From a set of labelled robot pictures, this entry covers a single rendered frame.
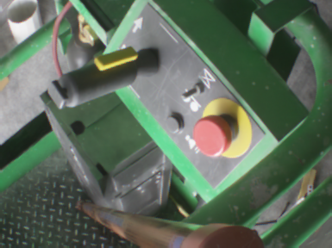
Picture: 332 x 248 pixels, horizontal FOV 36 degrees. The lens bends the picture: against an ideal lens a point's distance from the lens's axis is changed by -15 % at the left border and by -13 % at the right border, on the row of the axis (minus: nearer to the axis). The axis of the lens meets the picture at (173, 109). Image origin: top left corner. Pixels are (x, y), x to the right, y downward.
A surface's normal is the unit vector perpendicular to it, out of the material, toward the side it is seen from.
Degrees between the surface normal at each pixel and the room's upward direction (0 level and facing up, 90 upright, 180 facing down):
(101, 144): 0
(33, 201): 0
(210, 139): 58
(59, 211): 0
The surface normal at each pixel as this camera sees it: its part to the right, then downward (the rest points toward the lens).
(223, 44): 0.04, -0.37
